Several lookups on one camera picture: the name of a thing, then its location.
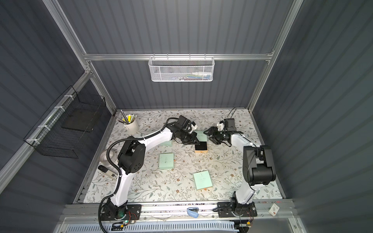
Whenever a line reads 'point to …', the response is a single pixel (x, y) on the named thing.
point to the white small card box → (274, 209)
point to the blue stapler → (193, 211)
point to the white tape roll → (112, 157)
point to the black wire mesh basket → (61, 131)
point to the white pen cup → (132, 128)
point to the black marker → (105, 170)
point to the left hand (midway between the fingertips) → (203, 145)
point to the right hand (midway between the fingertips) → (208, 134)
